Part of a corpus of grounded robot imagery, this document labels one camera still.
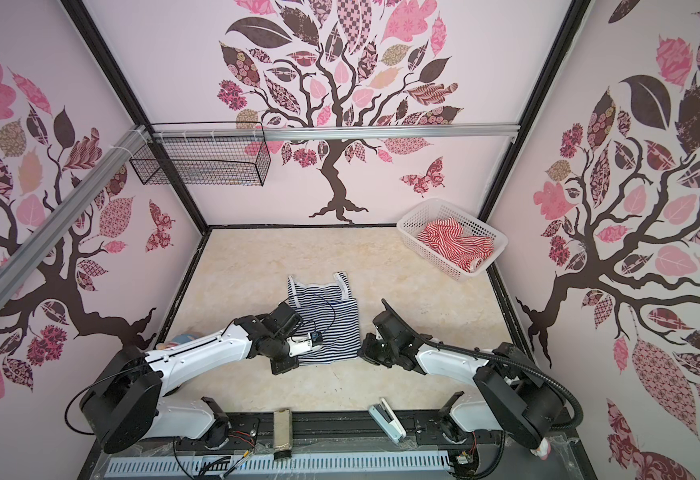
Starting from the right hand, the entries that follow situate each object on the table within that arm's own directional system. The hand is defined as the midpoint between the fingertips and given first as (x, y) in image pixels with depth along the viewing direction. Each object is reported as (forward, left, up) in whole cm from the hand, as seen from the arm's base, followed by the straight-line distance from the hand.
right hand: (355, 350), depth 85 cm
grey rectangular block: (-20, +18, +1) cm, 27 cm away
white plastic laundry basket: (+52, -26, +4) cm, 58 cm away
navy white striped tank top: (+13, +8, 0) cm, 15 cm away
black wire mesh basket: (+53, +47, +32) cm, 78 cm away
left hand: (-3, +19, -1) cm, 19 cm away
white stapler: (-16, -8, -2) cm, 18 cm away
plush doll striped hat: (+3, +50, +3) cm, 51 cm away
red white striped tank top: (+37, -43, 0) cm, 57 cm away
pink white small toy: (-25, -44, +2) cm, 50 cm away
